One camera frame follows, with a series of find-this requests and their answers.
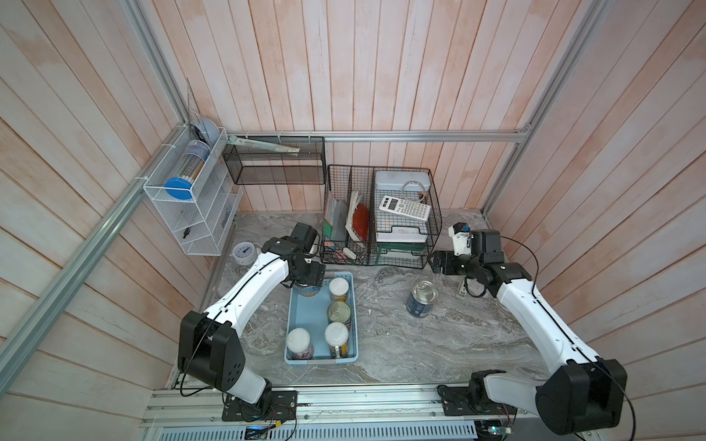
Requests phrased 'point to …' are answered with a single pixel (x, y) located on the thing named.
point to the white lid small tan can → (338, 289)
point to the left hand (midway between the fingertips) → (306, 279)
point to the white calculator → (405, 208)
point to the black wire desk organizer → (380, 216)
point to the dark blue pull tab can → (422, 299)
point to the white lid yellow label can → (336, 335)
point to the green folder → (408, 246)
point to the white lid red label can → (299, 344)
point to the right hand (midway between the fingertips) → (439, 255)
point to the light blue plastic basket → (311, 312)
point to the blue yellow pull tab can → (307, 290)
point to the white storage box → (403, 181)
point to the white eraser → (348, 253)
